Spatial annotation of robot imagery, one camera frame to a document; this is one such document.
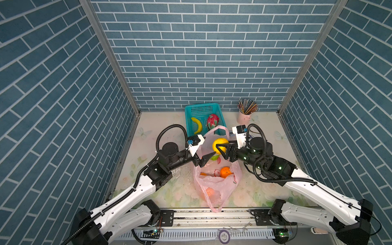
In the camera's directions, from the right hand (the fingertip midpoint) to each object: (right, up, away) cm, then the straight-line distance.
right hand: (219, 142), depth 66 cm
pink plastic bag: (-1, -19, +6) cm, 20 cm away
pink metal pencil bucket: (+21, +12, +41) cm, 48 cm away
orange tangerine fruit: (+5, -19, +18) cm, 27 cm away
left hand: (-4, -2, 0) cm, 5 cm away
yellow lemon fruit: (0, +1, -1) cm, 1 cm away
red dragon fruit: (-1, +10, +39) cm, 40 cm away
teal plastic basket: (-8, +18, +49) cm, 53 cm away
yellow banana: (-10, +8, +43) cm, 45 cm away
